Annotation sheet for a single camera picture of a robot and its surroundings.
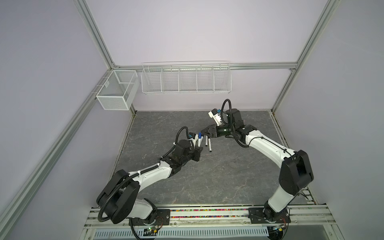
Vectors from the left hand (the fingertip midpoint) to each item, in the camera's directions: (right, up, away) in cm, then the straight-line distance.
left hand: (202, 149), depth 84 cm
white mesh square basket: (-57, +38, +17) cm, 70 cm away
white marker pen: (+4, +3, +17) cm, 18 cm away
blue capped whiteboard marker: (-1, +6, -3) cm, 7 cm away
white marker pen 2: (+6, 0, +15) cm, 16 cm away
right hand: (0, +10, -4) cm, 11 cm away
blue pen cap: (-1, +9, -4) cm, 9 cm away
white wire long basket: (-11, +49, +23) cm, 55 cm away
